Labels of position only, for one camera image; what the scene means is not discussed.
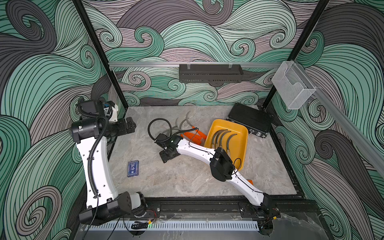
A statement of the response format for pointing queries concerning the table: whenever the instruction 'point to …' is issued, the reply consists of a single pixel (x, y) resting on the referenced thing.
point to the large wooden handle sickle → (213, 145)
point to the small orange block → (250, 181)
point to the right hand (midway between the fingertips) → (165, 158)
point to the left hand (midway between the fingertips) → (124, 126)
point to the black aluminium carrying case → (257, 121)
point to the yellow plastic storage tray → (237, 143)
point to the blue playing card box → (133, 169)
